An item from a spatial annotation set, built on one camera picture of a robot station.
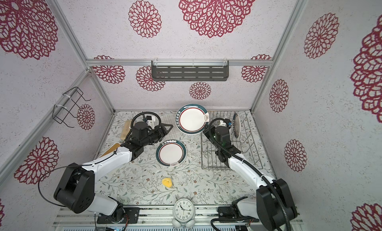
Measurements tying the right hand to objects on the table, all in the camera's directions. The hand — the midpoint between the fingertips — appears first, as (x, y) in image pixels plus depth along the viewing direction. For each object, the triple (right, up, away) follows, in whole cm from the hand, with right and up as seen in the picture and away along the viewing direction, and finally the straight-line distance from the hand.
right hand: (203, 123), depth 81 cm
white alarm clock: (-10, -43, -9) cm, 46 cm away
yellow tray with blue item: (-57, -16, +13) cm, 60 cm away
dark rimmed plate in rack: (+22, -1, +12) cm, 25 cm away
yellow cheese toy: (-20, -33, +2) cm, 39 cm away
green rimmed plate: (-6, +2, +5) cm, 9 cm away
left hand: (-17, -3, +2) cm, 17 cm away
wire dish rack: (+30, -10, +23) cm, 39 cm away
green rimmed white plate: (-19, -20, +16) cm, 32 cm away
